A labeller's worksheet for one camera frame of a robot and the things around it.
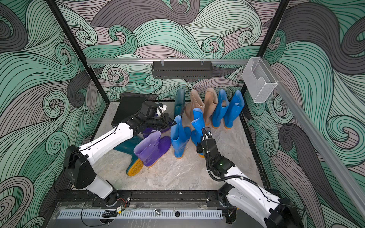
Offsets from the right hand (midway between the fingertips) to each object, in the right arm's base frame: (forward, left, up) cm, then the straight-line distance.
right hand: (199, 137), depth 80 cm
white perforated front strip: (-35, +32, -15) cm, 49 cm away
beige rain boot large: (+19, +1, +11) cm, 21 cm away
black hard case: (+34, +52, -10) cm, 63 cm away
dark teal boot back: (+27, +11, +3) cm, 29 cm away
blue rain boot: (+17, -14, +10) cm, 24 cm away
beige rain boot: (+26, -9, +5) cm, 28 cm away
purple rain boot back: (-4, +28, +14) cm, 31 cm away
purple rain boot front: (-8, +26, +3) cm, 28 cm away
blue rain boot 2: (+17, -22, +10) cm, 30 cm away
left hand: (+4, +13, +11) cm, 17 cm away
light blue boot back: (0, +2, +14) cm, 14 cm away
